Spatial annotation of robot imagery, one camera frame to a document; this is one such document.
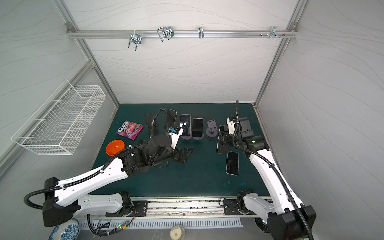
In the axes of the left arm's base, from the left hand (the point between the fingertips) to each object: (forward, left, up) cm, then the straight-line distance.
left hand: (188, 144), depth 69 cm
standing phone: (+26, +4, -14) cm, 30 cm away
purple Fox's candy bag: (+23, +43, -23) cm, 54 cm away
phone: (-2, -15, 0) cm, 15 cm away
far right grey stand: (+22, -14, -21) cm, 33 cm away
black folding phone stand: (+29, +30, -18) cm, 45 cm away
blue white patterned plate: (-33, +54, -24) cm, 68 cm away
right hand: (+9, -19, -4) cm, 21 cm away
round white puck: (-33, +4, -15) cm, 36 cm away
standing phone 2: (+25, -4, -21) cm, 33 cm away
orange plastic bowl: (+9, +49, -23) cm, 55 cm away
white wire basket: (+4, +61, +6) cm, 61 cm away
